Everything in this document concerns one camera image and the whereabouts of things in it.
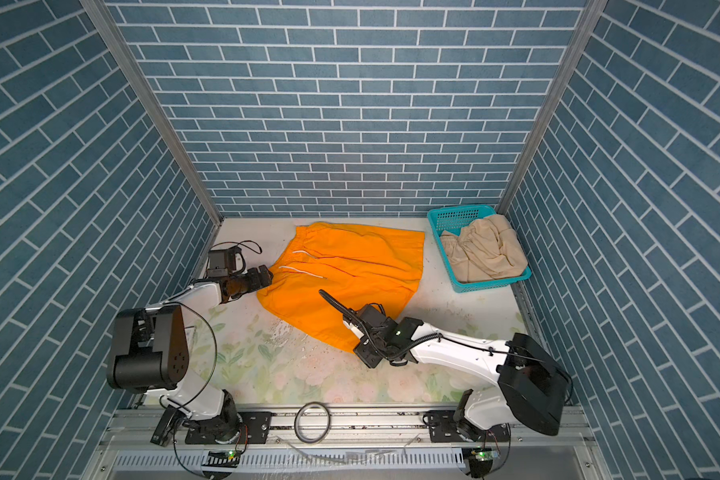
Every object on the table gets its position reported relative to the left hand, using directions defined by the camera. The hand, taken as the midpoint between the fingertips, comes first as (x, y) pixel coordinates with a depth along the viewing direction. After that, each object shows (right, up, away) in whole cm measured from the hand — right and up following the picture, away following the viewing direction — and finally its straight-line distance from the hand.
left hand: (261, 276), depth 96 cm
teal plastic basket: (+69, +20, +20) cm, 75 cm away
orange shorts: (+29, +3, +6) cm, 30 cm away
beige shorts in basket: (+76, +9, +7) cm, 77 cm away
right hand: (+33, -17, -14) cm, 40 cm away
